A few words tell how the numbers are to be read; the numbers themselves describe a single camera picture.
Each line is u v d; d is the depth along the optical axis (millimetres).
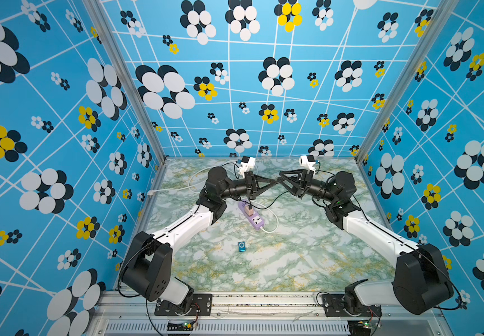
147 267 428
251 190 650
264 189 670
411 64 817
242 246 866
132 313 723
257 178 670
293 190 690
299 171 657
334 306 723
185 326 705
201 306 734
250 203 891
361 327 691
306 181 632
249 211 912
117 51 788
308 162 699
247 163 705
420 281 410
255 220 926
